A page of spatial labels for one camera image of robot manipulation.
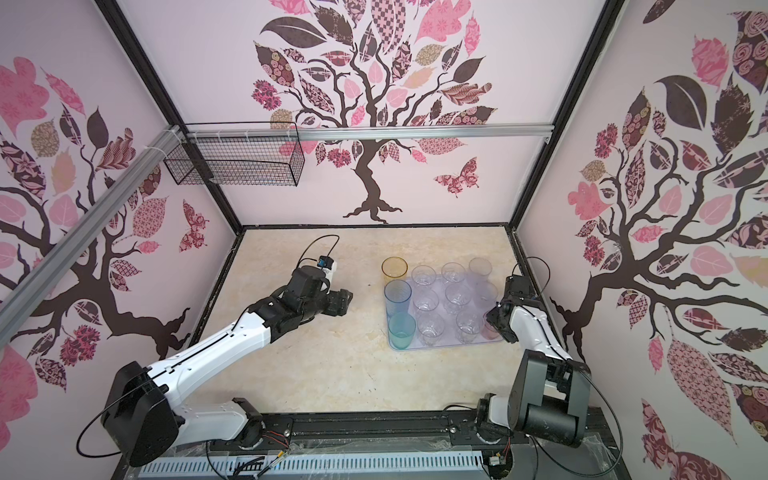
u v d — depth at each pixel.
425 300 0.93
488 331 0.85
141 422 0.39
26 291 0.51
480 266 0.97
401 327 0.90
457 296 0.96
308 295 0.62
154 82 0.78
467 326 0.92
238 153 0.95
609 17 0.70
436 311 0.90
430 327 0.89
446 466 0.70
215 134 0.90
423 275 1.00
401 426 0.75
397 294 0.93
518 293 0.70
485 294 0.96
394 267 0.92
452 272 1.01
